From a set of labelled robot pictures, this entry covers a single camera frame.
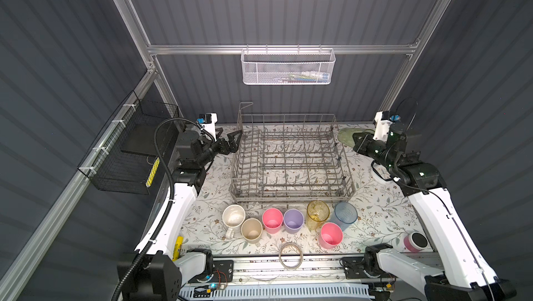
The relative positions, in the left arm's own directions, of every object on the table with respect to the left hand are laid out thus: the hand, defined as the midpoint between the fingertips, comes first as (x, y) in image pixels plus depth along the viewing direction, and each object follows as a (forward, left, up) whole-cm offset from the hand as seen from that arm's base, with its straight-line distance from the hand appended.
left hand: (232, 130), depth 74 cm
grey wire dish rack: (+8, -21, -29) cm, 37 cm away
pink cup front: (-29, -36, -32) cm, 56 cm away
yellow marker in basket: (-16, +26, -5) cm, 32 cm away
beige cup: (-25, -5, -33) cm, 41 cm away
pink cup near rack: (-21, -13, -32) cm, 41 cm away
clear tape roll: (-35, -15, -32) cm, 49 cm away
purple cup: (-22, -22, -32) cm, 45 cm away
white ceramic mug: (-19, +2, -31) cm, 37 cm away
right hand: (-8, -42, +3) cm, 43 cm away
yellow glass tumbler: (-24, -30, -21) cm, 44 cm away
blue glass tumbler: (-23, -42, -26) cm, 55 cm away
